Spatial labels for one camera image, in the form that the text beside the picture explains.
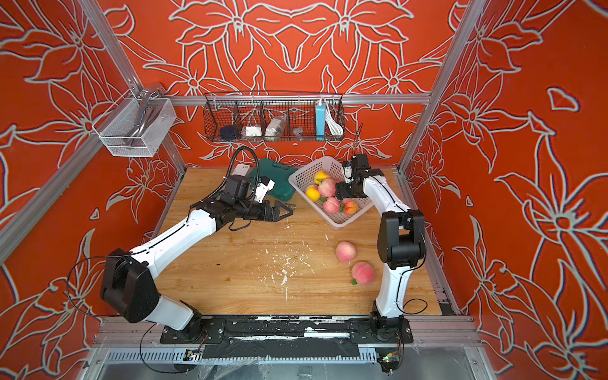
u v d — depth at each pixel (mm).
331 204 975
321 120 857
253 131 873
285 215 726
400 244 518
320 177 1070
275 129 908
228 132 966
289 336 727
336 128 898
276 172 1137
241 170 1204
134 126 831
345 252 853
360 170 755
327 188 973
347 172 873
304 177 1078
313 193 1005
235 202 634
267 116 1003
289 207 742
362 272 795
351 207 975
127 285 421
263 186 734
